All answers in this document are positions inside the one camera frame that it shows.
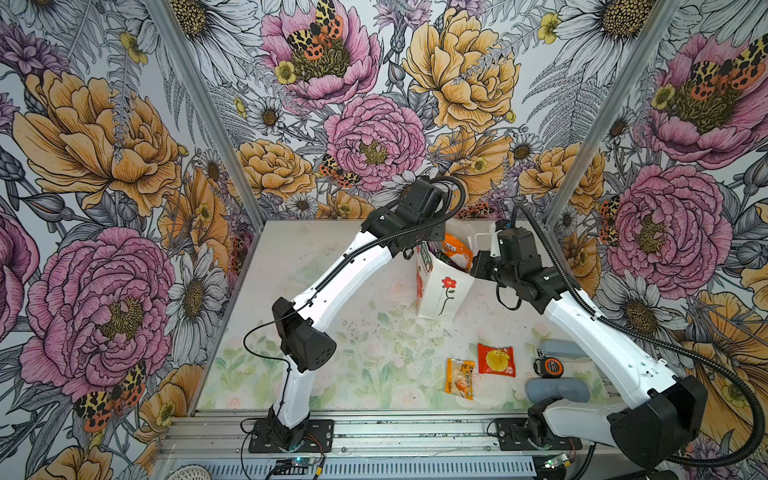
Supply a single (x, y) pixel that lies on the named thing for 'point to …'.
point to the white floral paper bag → (443, 286)
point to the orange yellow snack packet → (459, 378)
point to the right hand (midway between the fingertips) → (474, 267)
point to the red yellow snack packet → (496, 361)
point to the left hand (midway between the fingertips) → (431, 232)
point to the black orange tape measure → (548, 367)
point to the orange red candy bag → (457, 251)
